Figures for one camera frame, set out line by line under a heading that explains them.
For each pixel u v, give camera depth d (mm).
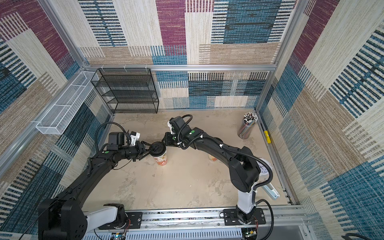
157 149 786
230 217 729
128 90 1089
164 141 798
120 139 655
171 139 731
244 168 468
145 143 747
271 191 794
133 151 714
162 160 836
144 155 762
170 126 765
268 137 1072
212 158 892
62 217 393
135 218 739
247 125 940
